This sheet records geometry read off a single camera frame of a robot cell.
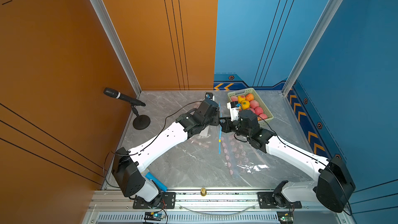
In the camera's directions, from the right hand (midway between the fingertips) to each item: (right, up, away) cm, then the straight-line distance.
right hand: (217, 119), depth 78 cm
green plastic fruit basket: (+31, +13, +32) cm, 46 cm away
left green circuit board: (-30, -44, -7) cm, 54 cm away
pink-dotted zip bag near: (+14, -23, +8) cm, 28 cm away
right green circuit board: (+31, -44, -7) cm, 54 cm away
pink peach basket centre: (+30, +4, +24) cm, 38 cm away
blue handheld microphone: (-31, -32, +1) cm, 45 cm away
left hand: (0, +4, -1) cm, 4 cm away
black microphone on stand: (-49, -4, +24) cm, 55 cm away
